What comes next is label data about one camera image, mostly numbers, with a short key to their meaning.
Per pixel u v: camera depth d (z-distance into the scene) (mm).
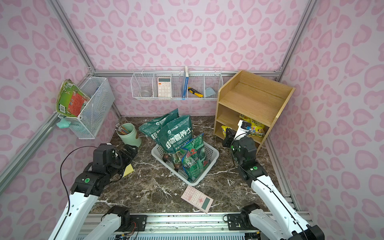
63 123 620
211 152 918
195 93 970
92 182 458
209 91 1007
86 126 722
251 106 819
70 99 721
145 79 960
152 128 796
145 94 959
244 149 532
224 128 761
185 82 857
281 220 408
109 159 528
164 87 947
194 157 797
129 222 705
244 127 609
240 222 727
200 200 788
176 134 783
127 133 933
